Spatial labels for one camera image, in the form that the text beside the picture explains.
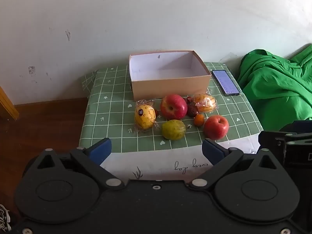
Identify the yellow wooden furniture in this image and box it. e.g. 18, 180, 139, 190
0, 85, 20, 121

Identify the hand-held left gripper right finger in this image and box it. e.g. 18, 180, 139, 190
189, 138, 284, 191

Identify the green checked tablecloth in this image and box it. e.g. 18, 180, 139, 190
78, 62, 265, 183

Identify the green cloth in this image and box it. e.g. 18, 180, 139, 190
237, 44, 312, 132

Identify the plastic-wrapped yellow lemon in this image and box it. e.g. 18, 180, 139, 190
188, 93, 218, 114
128, 99, 159, 134

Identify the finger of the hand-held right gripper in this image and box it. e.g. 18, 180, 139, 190
258, 131, 287, 153

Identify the green pear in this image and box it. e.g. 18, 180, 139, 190
161, 120, 186, 140

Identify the large red apple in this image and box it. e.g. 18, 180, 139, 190
160, 94, 188, 121

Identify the black and white sneaker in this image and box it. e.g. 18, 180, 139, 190
0, 204, 12, 232

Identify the cardboard box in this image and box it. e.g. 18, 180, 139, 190
129, 50, 212, 101

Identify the smartphone with lit screen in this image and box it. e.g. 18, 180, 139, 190
212, 70, 241, 96

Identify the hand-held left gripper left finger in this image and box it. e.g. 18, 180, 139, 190
29, 138, 125, 191

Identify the wrinkled brown date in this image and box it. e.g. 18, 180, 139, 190
186, 104, 199, 117

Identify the small red apple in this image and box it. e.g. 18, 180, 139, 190
204, 115, 230, 140

